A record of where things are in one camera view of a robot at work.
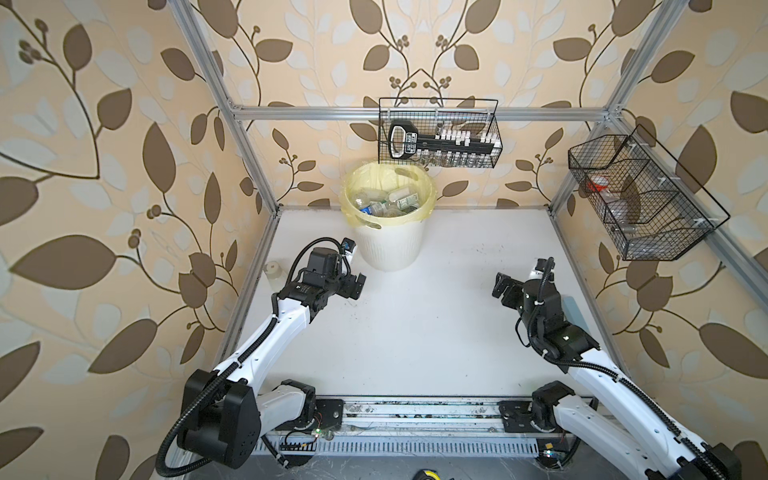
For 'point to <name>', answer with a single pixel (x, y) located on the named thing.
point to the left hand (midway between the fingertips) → (349, 268)
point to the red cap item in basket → (598, 184)
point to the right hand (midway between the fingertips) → (514, 283)
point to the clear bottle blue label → (383, 209)
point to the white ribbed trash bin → (391, 248)
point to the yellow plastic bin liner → (387, 176)
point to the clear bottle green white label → (367, 196)
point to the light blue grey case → (572, 314)
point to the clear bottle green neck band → (411, 201)
